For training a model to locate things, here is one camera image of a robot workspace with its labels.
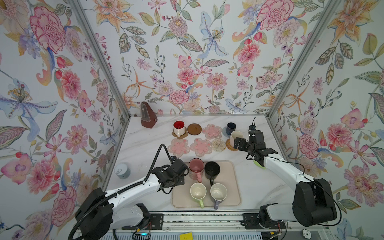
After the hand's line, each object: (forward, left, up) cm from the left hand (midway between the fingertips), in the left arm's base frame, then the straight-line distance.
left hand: (183, 180), depth 82 cm
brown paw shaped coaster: (+35, 0, -5) cm, 36 cm away
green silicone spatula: (-1, -33, +22) cm, 39 cm away
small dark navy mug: (+36, -33, +2) cm, 49 cm away
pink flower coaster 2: (+26, +4, -6) cm, 27 cm away
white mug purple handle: (-5, -19, -4) cm, 21 cm away
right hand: (+21, -35, +8) cm, 42 cm away
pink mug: (+8, -8, -1) cm, 11 cm away
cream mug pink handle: (+29, -33, +3) cm, 45 cm away
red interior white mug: (+38, +4, 0) cm, 38 cm away
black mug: (+7, -17, -1) cm, 18 cm away
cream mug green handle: (-5, -8, -3) cm, 10 cm away
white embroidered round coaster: (+26, -24, -5) cm, 36 cm away
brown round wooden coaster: (+42, -7, -6) cm, 43 cm away
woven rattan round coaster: (+25, -30, -4) cm, 39 cm away
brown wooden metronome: (+46, +26, +2) cm, 53 cm away
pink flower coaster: (+38, -20, -5) cm, 43 cm away
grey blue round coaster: (+38, -29, -4) cm, 48 cm away
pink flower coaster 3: (+26, -12, -7) cm, 29 cm away
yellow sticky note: (-25, -2, -2) cm, 25 cm away
